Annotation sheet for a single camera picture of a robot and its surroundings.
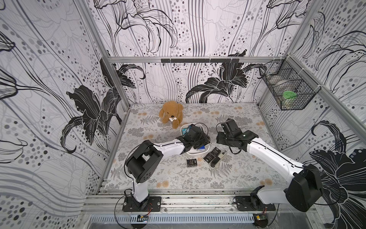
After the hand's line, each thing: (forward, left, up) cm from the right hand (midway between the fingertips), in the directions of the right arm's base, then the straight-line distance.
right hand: (220, 137), depth 85 cm
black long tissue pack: (-8, +6, -11) cm, 14 cm away
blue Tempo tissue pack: (-4, +11, -6) cm, 13 cm away
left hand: (0, +6, -6) cm, 9 cm away
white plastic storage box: (-4, +17, -10) cm, 20 cm away
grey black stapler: (-10, +2, -9) cm, 14 cm away
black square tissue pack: (-12, +17, -11) cm, 24 cm away
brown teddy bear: (+16, +31, +5) cm, 35 cm away
